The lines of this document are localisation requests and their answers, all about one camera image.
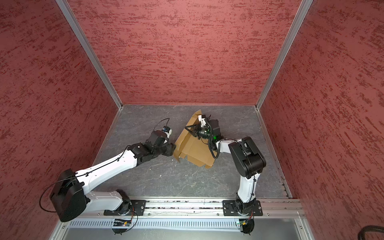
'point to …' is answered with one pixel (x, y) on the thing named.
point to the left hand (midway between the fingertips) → (170, 148)
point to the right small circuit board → (242, 222)
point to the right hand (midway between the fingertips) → (184, 129)
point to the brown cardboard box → (198, 151)
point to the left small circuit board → (120, 222)
